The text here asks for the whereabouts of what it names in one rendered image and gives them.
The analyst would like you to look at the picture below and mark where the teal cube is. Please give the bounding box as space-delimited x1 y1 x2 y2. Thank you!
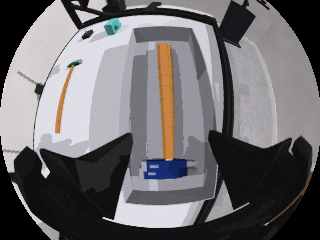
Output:
104 18 121 35

